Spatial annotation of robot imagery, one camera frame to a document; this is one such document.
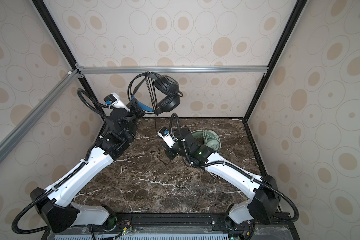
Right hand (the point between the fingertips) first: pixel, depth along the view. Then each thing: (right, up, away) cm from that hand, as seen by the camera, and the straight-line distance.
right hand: (164, 143), depth 74 cm
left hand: (-9, +21, -11) cm, 26 cm away
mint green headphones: (+27, +1, +24) cm, 36 cm away
